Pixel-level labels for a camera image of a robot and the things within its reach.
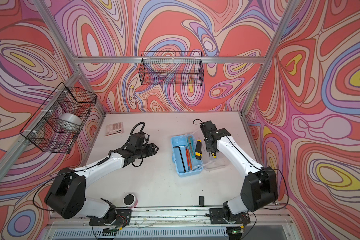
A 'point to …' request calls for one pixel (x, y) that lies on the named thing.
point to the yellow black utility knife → (198, 151)
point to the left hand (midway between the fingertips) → (158, 147)
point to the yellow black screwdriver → (214, 154)
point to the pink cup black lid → (130, 201)
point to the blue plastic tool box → (190, 156)
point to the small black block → (201, 200)
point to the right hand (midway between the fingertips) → (219, 149)
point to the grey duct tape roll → (69, 122)
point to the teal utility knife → (191, 146)
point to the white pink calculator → (114, 128)
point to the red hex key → (187, 158)
